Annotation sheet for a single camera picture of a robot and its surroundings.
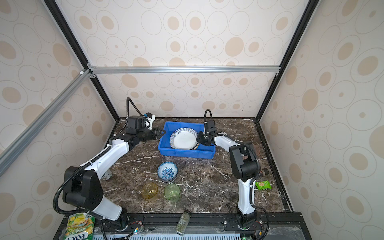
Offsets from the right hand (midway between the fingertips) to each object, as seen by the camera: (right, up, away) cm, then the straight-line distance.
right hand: (197, 138), depth 100 cm
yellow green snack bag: (-56, -40, -30) cm, 75 cm away
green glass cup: (-14, -29, -17) cm, 37 cm away
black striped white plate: (-9, 0, +3) cm, 10 cm away
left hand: (-17, +6, -17) cm, 25 cm away
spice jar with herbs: (-7, -39, -30) cm, 49 cm away
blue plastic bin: (-22, -8, +3) cm, 23 cm away
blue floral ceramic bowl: (-17, -19, -12) cm, 29 cm away
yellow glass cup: (-27, -29, -17) cm, 43 cm away
